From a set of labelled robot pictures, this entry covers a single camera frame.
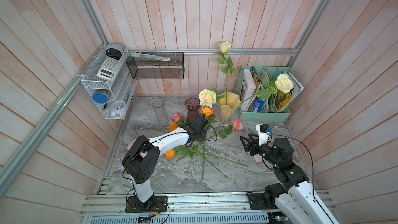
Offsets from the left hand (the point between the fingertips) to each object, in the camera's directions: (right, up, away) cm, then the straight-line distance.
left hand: (199, 135), depth 91 cm
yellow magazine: (+56, +22, +11) cm, 61 cm away
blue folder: (+37, +19, +4) cm, 42 cm away
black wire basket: (-39, +45, +16) cm, 61 cm away
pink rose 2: (-14, +10, +11) cm, 20 cm away
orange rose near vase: (+6, +12, +1) cm, 14 cm away
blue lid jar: (-51, +21, -15) cm, 57 cm away
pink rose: (+24, +5, +7) cm, 26 cm away
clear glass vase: (-24, +15, 0) cm, 28 cm away
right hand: (+22, +3, -15) cm, 27 cm away
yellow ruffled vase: (+17, +19, +3) cm, 26 cm away
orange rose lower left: (+1, -10, 0) cm, 10 cm away
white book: (+29, +28, -1) cm, 40 cm away
